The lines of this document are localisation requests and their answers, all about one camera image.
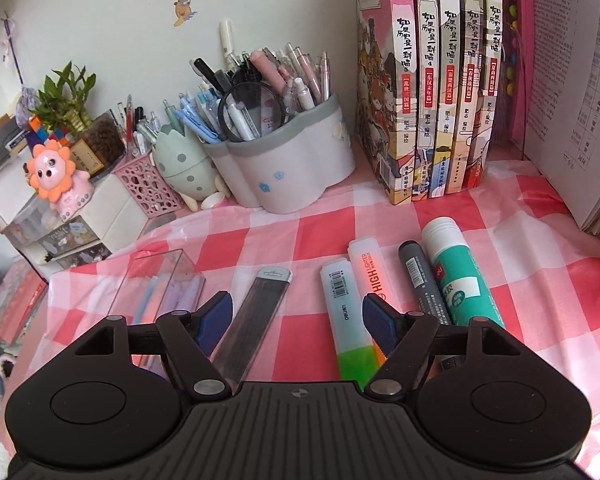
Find pink comic book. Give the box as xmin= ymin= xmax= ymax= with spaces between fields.
xmin=355 ymin=0 xmax=422 ymax=206

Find purple cartoon charm pen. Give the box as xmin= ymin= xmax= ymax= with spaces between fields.
xmin=177 ymin=272 xmax=203 ymax=312

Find black marker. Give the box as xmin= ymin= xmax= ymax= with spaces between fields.
xmin=398 ymin=240 xmax=457 ymax=361

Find clear plastic stationery box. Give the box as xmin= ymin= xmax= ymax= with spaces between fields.
xmin=100 ymin=249 xmax=206 ymax=376

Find cluster of pastel pens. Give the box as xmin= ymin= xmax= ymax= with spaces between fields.
xmin=177 ymin=20 xmax=331 ymax=143

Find brown comic book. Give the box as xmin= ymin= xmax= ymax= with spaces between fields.
xmin=445 ymin=0 xmax=487 ymax=195

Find white drawer organizer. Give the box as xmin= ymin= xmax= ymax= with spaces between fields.
xmin=0 ymin=175 xmax=149 ymax=281

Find pink orange lion toy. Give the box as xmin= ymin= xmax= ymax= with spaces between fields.
xmin=22 ymin=140 xmax=93 ymax=221

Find stack of printed papers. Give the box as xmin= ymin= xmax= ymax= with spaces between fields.
xmin=522 ymin=0 xmax=600 ymax=237

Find stack of red books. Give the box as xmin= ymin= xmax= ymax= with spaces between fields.
xmin=0 ymin=272 xmax=48 ymax=357

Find green white glue stick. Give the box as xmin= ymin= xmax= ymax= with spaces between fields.
xmin=421 ymin=216 xmax=506 ymax=331

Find black rim magnifying glass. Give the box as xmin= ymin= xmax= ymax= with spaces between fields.
xmin=217 ymin=81 xmax=286 ymax=142

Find green cap highlighter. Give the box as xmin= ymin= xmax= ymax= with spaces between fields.
xmin=320 ymin=259 xmax=382 ymax=380

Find white storage box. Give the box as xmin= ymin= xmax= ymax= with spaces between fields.
xmin=0 ymin=170 xmax=41 ymax=226

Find cartoon wall sticker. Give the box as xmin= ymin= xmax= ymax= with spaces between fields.
xmin=172 ymin=0 xmax=198 ymax=27

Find light blue pen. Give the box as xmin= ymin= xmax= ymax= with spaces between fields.
xmin=132 ymin=275 xmax=162 ymax=326

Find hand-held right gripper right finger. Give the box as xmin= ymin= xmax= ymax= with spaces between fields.
xmin=362 ymin=292 xmax=523 ymax=401

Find grey flat box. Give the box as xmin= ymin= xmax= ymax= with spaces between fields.
xmin=0 ymin=115 xmax=31 ymax=162

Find cream comic book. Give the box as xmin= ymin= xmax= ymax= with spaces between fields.
xmin=427 ymin=0 xmax=468 ymax=198

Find colourful puzzle cube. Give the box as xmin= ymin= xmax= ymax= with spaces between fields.
xmin=27 ymin=115 xmax=73 ymax=153

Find pens with grey green barrels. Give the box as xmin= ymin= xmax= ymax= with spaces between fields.
xmin=162 ymin=100 xmax=188 ymax=138

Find pink white checkered tablecloth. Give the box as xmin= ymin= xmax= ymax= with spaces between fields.
xmin=10 ymin=160 xmax=600 ymax=480

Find lavender hanging sachet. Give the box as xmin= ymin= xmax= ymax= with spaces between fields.
xmin=0 ymin=10 xmax=42 ymax=111

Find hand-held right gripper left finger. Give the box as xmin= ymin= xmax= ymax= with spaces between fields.
xmin=72 ymin=291 xmax=233 ymax=401

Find glass vase with pebbles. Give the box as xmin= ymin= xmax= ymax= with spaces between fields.
xmin=75 ymin=110 xmax=127 ymax=176

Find grey white flower pen holder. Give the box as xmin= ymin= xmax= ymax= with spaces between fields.
xmin=202 ymin=91 xmax=357 ymax=216

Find pink abacus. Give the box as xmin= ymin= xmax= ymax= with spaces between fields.
xmin=500 ymin=0 xmax=537 ymax=147

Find green bamboo plant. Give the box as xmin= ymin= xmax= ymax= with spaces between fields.
xmin=30 ymin=61 xmax=98 ymax=131

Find green egg pen holder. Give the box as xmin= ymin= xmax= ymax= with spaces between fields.
xmin=152 ymin=125 xmax=219 ymax=212

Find bunch of red black pens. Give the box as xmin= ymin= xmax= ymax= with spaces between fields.
xmin=115 ymin=95 xmax=161 ymax=161

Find beige comic book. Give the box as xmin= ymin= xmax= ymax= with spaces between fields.
xmin=467 ymin=0 xmax=504 ymax=190

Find lilac gel pen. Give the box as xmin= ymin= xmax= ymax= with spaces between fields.
xmin=152 ymin=272 xmax=182 ymax=313

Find pink perforated pen basket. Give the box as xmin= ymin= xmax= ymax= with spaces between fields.
xmin=114 ymin=152 xmax=184 ymax=218

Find orange highlighter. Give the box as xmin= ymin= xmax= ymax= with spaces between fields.
xmin=348 ymin=236 xmax=397 ymax=361

